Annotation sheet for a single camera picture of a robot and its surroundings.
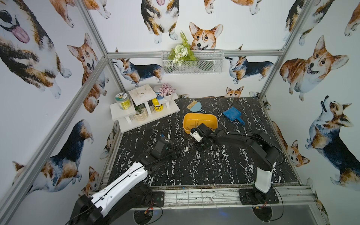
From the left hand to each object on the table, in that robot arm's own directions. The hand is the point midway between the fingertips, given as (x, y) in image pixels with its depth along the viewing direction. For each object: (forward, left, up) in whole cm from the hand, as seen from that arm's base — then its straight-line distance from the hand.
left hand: (177, 147), depth 81 cm
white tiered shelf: (+33, +24, -3) cm, 41 cm away
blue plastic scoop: (+32, -43, -12) cm, 55 cm away
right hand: (+7, -14, -9) cm, 18 cm away
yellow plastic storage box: (+27, -9, -11) cm, 30 cm away
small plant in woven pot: (+29, +28, -5) cm, 40 cm away
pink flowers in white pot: (+34, +7, +13) cm, 37 cm away
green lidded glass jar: (+28, +35, +11) cm, 46 cm away
